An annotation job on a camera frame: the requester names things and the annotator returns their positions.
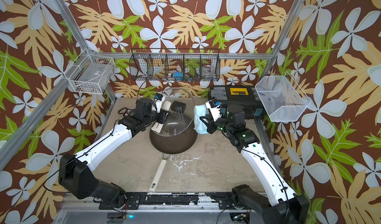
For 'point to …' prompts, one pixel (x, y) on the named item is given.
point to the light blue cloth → (200, 127)
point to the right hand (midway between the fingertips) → (201, 117)
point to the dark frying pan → (168, 145)
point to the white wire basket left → (91, 74)
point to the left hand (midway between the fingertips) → (167, 108)
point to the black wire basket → (175, 64)
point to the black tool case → (247, 95)
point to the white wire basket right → (283, 99)
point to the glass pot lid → (176, 123)
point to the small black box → (178, 106)
